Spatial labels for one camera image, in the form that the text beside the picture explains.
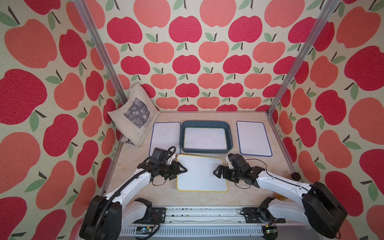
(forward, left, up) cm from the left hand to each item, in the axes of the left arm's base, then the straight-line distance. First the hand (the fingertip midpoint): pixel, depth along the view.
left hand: (185, 175), depth 79 cm
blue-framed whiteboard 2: (+30, -48, -8) cm, 57 cm away
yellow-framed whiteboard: (+30, -13, -8) cm, 34 cm away
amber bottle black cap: (-1, -60, +1) cm, 60 cm away
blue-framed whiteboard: (+33, +15, -8) cm, 37 cm away
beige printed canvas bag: (+39, +37, 0) cm, 53 cm away
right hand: (+1, -20, -7) cm, 21 cm away
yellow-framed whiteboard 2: (0, -8, -3) cm, 9 cm away
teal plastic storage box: (+40, -14, -4) cm, 43 cm away
